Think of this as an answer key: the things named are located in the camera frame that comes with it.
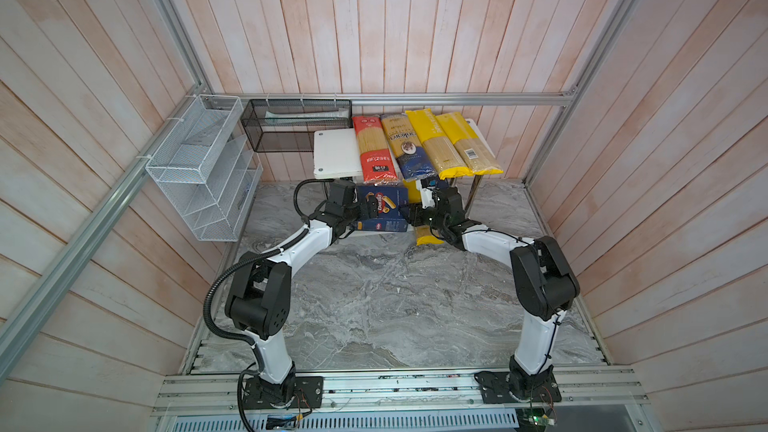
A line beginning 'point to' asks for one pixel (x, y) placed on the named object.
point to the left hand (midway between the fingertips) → (367, 206)
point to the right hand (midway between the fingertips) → (401, 206)
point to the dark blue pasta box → (389, 218)
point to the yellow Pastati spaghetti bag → (423, 234)
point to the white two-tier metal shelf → (336, 157)
